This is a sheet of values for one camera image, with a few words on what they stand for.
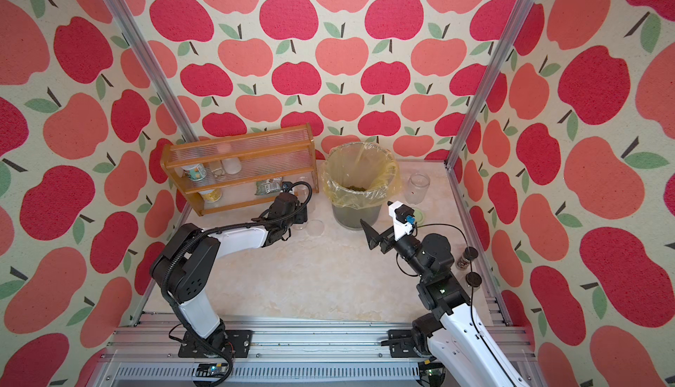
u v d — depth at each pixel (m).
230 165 0.96
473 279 0.74
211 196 1.02
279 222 0.73
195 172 0.92
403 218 0.56
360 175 1.01
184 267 0.48
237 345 0.75
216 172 0.94
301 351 0.74
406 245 0.61
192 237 0.53
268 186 1.08
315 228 0.98
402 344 0.73
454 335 0.49
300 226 0.87
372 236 0.61
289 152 1.11
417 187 0.98
